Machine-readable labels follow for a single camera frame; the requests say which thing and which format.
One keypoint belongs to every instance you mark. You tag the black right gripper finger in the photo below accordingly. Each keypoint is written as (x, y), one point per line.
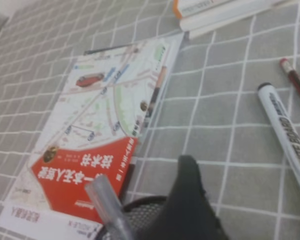
(186, 213)

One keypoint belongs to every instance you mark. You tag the grey translucent pen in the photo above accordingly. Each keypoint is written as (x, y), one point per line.
(109, 208)

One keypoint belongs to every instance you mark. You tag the black mesh pen holder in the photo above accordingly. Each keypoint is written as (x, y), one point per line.
(144, 215)

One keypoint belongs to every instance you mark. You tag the grey checkered tablecloth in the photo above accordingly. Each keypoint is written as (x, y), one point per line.
(210, 108)

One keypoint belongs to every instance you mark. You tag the white whiteboard marker black cap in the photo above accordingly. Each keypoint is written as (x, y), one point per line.
(286, 133)

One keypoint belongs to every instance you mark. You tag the red map cover book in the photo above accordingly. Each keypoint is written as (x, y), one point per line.
(93, 128)

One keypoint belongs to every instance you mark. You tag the white Agilex brochure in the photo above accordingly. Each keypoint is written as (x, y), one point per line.
(46, 224)

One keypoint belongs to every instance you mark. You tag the dark red pencil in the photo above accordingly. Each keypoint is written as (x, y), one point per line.
(291, 73)

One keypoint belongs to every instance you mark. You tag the white middle stacked book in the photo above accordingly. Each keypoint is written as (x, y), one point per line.
(213, 16)

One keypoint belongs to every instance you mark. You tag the white orange ROS book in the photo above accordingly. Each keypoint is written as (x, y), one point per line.
(187, 8)

